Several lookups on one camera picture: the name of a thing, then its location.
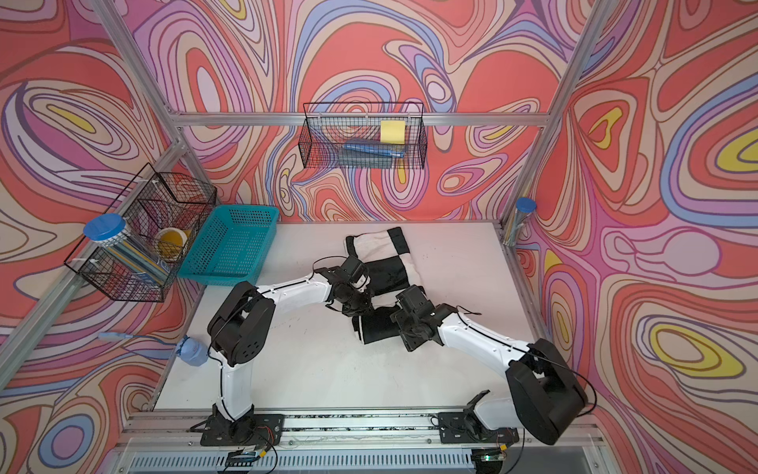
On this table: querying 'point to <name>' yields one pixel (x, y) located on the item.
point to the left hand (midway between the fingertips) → (379, 312)
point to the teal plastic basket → (231, 245)
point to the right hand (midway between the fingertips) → (396, 334)
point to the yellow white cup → (170, 242)
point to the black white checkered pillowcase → (390, 269)
